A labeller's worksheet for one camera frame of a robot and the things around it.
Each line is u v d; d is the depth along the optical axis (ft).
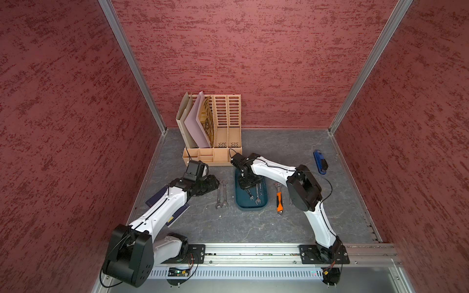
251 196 2.94
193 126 2.87
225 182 3.12
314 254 2.39
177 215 2.73
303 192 1.82
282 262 2.42
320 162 3.31
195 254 2.44
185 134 2.96
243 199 2.94
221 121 3.85
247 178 2.62
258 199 2.93
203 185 2.34
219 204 2.87
